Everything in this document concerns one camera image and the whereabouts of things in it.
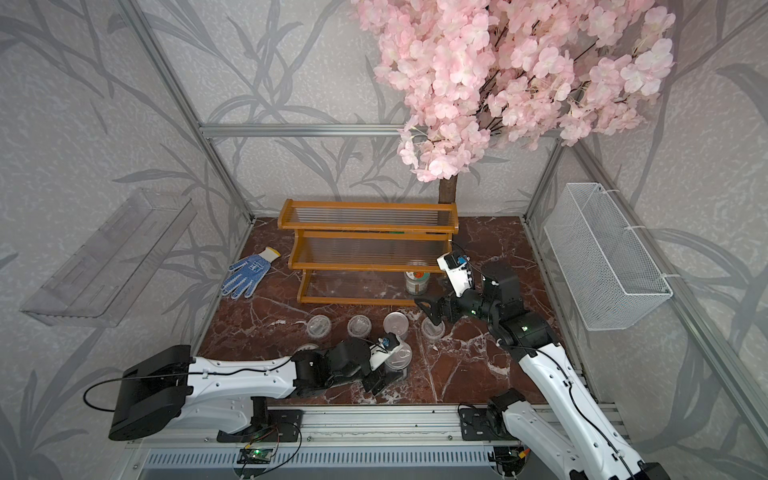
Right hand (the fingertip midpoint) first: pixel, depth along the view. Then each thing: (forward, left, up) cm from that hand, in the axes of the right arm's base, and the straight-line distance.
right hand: (430, 288), depth 70 cm
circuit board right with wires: (-32, -18, -27) cm, 45 cm away
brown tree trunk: (+32, -7, +3) cm, 33 cm away
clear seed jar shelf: (-3, -1, -20) cm, 20 cm away
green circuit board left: (-31, +42, -26) cm, 58 cm away
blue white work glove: (+22, +62, -26) cm, 71 cm away
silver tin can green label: (+1, +9, -20) cm, 22 cm away
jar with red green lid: (-7, +32, -17) cm, 37 cm away
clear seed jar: (-1, +31, -20) cm, 37 cm away
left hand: (-12, +9, -18) cm, 23 cm away
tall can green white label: (-12, +7, -14) cm, 20 cm away
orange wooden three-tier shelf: (+32, +20, -28) cm, 47 cm away
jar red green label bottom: (+13, +2, -18) cm, 22 cm away
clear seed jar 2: (0, +20, -21) cm, 28 cm away
